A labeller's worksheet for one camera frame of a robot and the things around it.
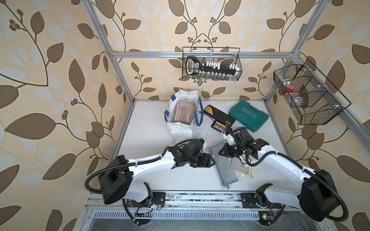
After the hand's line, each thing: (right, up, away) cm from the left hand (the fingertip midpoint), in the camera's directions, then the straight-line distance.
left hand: (210, 161), depth 75 cm
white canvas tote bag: (-17, +14, +11) cm, 25 cm away
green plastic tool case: (+32, +24, +30) cm, 50 cm away
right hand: (+6, +3, +6) cm, 9 cm away
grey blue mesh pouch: (+9, -9, +4) cm, 13 cm away
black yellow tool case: (+11, +25, +34) cm, 43 cm away
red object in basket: (+45, +41, +5) cm, 61 cm away
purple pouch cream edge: (+20, -7, +9) cm, 23 cm away
